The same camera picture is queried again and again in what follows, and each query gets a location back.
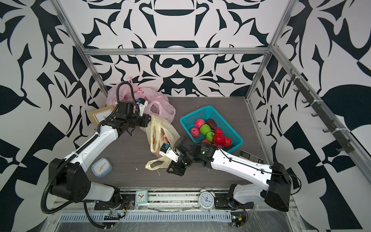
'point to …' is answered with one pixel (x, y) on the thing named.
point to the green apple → (204, 129)
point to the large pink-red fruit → (199, 122)
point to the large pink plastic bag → (125, 93)
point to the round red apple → (218, 131)
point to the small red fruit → (227, 142)
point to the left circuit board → (112, 216)
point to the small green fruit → (209, 136)
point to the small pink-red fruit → (194, 132)
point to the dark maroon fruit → (212, 123)
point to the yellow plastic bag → (160, 131)
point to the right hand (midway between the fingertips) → (168, 166)
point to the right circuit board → (238, 218)
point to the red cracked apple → (206, 141)
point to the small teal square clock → (141, 197)
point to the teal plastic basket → (187, 122)
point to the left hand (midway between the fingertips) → (149, 115)
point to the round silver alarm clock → (206, 199)
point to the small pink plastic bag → (158, 105)
